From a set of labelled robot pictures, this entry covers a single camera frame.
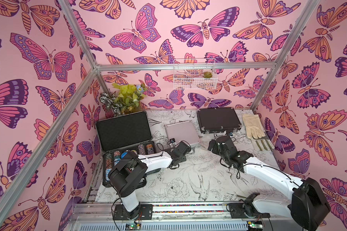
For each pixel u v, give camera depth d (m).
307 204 0.41
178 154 0.71
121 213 0.72
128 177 0.46
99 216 0.73
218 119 1.07
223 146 0.64
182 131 1.02
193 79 1.06
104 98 0.97
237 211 0.73
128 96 0.97
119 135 0.94
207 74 0.92
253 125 1.09
